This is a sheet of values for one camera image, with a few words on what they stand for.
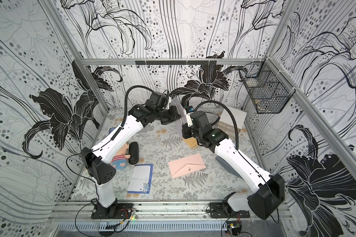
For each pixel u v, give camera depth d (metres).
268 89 0.88
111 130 1.05
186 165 0.86
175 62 0.89
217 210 0.72
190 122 0.65
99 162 0.44
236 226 0.71
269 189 0.39
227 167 0.86
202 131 0.55
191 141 0.98
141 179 0.84
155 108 0.58
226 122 0.90
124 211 0.73
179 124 0.75
